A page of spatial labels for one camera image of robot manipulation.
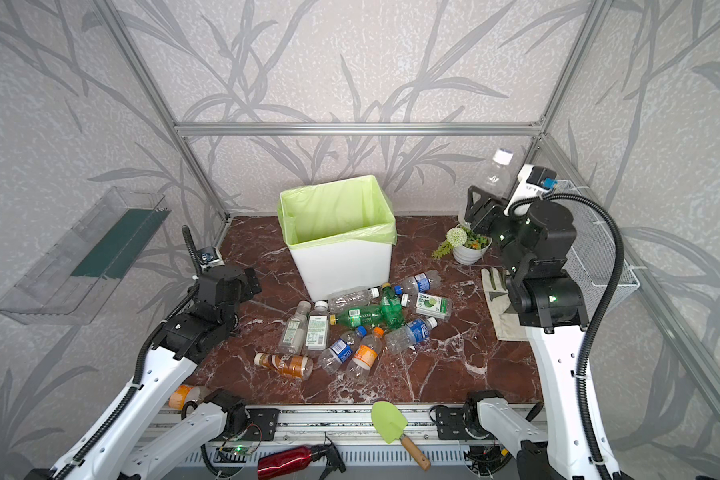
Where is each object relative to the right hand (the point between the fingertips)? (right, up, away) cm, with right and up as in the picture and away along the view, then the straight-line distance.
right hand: (480, 186), depth 59 cm
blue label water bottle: (-13, -40, +29) cm, 51 cm away
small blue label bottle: (-31, -41, +22) cm, 56 cm away
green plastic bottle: (-17, -32, +32) cm, 48 cm away
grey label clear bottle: (-44, -37, +24) cm, 62 cm away
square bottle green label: (-5, -31, +32) cm, 45 cm away
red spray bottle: (-43, -60, +6) cm, 74 cm away
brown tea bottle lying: (-42, -44, +19) cm, 64 cm away
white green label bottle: (-38, -37, +27) cm, 60 cm away
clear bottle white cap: (-29, -29, +32) cm, 52 cm away
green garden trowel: (-18, -57, +15) cm, 61 cm away
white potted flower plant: (+8, -13, +37) cm, 40 cm away
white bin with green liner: (-30, -10, +15) cm, 35 cm away
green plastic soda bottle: (-25, -33, +28) cm, 51 cm away
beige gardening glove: (+19, -37, +32) cm, 53 cm away
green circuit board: (-55, -61, +12) cm, 83 cm away
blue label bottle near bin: (-7, -25, +37) cm, 45 cm away
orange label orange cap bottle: (-24, -42, +21) cm, 53 cm away
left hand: (-56, -17, +15) cm, 60 cm away
